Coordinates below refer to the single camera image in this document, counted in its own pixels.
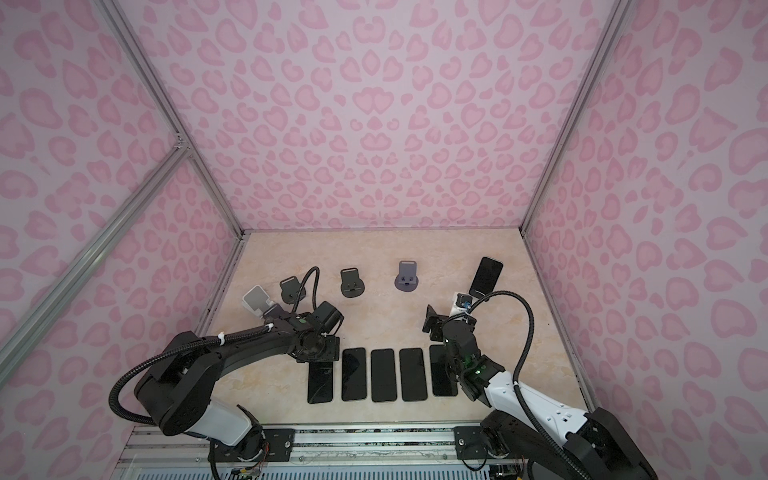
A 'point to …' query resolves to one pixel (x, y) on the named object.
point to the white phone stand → (257, 300)
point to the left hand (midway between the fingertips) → (330, 349)
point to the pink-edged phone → (383, 377)
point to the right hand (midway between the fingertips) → (440, 307)
